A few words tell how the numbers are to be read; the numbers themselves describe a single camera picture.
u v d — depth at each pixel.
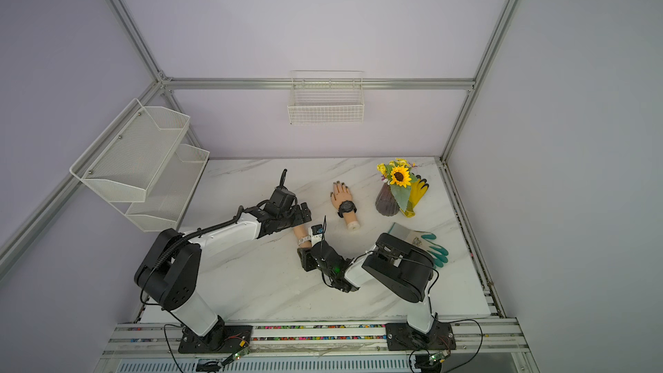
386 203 0.96
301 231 0.91
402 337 0.73
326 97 1.00
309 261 0.80
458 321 0.68
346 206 0.98
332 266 0.71
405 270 0.50
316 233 0.81
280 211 0.70
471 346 0.73
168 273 0.45
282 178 0.81
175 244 0.46
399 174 0.82
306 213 0.85
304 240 0.88
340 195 1.04
